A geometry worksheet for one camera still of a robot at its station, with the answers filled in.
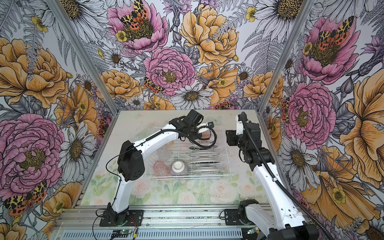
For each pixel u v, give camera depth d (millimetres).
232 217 739
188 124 692
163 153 891
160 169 843
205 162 834
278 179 454
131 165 542
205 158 872
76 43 832
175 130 625
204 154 901
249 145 551
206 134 793
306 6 716
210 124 781
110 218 639
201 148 809
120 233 710
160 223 732
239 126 669
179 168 839
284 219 388
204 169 797
